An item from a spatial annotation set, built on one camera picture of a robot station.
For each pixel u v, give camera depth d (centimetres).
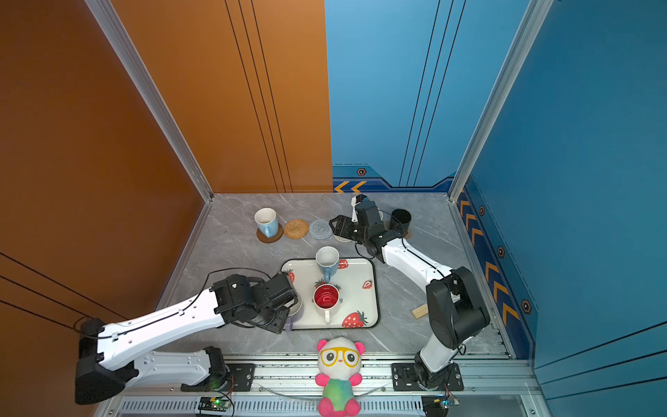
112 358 40
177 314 45
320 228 108
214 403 71
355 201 81
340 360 70
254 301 51
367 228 67
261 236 104
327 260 91
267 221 97
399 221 105
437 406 69
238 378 74
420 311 85
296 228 108
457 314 45
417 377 64
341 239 78
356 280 94
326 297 87
